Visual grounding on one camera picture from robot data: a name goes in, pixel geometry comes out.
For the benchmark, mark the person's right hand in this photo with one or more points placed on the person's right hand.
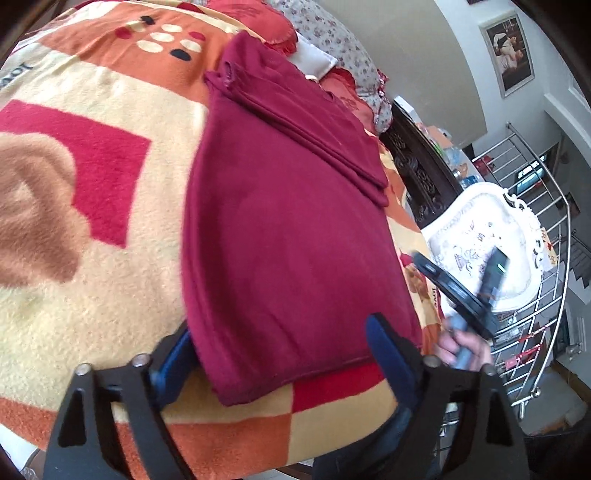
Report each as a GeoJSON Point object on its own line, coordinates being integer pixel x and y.
{"type": "Point", "coordinates": [480, 353]}

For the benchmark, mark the printed fleece blanket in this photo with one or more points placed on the printed fleece blanket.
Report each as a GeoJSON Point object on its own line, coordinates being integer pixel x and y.
{"type": "Point", "coordinates": [69, 184]}

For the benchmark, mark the maroon knit sweater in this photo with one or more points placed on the maroon knit sweater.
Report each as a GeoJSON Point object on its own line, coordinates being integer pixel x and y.
{"type": "Point", "coordinates": [286, 230]}

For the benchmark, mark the dark carved wooden headboard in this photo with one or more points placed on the dark carved wooden headboard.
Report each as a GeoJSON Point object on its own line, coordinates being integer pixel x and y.
{"type": "Point", "coordinates": [420, 170]}

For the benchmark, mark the floral bed pillow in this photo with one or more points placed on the floral bed pillow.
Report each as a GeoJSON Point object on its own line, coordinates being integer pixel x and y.
{"type": "Point", "coordinates": [341, 41]}

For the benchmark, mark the white pillow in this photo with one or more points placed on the white pillow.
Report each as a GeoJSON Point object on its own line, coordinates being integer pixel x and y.
{"type": "Point", "coordinates": [314, 57]}

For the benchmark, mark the white ornate chair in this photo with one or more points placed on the white ornate chair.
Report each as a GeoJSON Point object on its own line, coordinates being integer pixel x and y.
{"type": "Point", "coordinates": [475, 217]}

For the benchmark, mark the steel stair railing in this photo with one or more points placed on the steel stair railing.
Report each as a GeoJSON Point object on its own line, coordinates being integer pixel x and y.
{"type": "Point", "coordinates": [549, 258]}

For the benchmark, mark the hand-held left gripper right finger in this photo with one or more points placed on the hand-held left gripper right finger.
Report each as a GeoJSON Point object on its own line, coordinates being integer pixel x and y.
{"type": "Point", "coordinates": [390, 360]}

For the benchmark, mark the framed wall picture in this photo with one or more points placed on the framed wall picture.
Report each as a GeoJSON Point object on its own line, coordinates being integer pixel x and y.
{"type": "Point", "coordinates": [508, 50]}

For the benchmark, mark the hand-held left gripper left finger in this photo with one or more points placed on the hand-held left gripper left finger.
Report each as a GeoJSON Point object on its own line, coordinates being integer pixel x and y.
{"type": "Point", "coordinates": [173, 369]}

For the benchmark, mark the clutter of bottles and packets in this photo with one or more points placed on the clutter of bottles and packets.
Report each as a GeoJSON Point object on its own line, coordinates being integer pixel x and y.
{"type": "Point", "coordinates": [448, 152]}

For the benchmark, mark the red heart pillow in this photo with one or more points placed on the red heart pillow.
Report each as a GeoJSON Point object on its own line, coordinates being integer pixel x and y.
{"type": "Point", "coordinates": [346, 97]}
{"type": "Point", "coordinates": [258, 18]}

